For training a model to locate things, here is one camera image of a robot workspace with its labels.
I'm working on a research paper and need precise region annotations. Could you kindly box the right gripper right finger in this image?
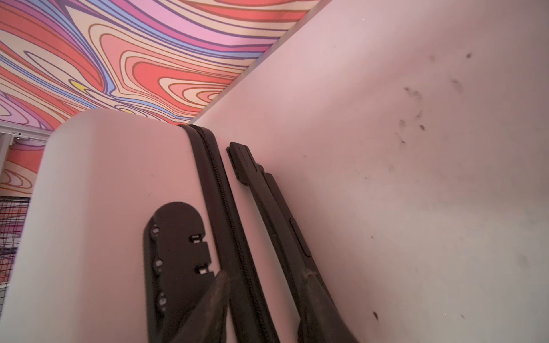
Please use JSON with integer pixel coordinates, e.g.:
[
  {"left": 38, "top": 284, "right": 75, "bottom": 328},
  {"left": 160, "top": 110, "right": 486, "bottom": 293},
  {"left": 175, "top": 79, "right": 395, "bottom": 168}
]
[{"left": 297, "top": 269, "right": 357, "bottom": 342}]

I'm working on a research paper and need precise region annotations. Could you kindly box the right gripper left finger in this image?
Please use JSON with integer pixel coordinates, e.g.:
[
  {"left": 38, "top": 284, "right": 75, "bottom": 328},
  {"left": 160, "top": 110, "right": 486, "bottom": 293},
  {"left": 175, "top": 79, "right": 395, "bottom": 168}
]
[{"left": 171, "top": 271, "right": 230, "bottom": 343}]

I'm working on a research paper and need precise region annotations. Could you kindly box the black wire basket on back wall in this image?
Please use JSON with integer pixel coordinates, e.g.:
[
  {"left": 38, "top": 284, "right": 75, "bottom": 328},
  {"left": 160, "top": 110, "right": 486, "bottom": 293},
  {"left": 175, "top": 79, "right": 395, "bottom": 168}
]
[{"left": 1, "top": 196, "right": 31, "bottom": 287}]

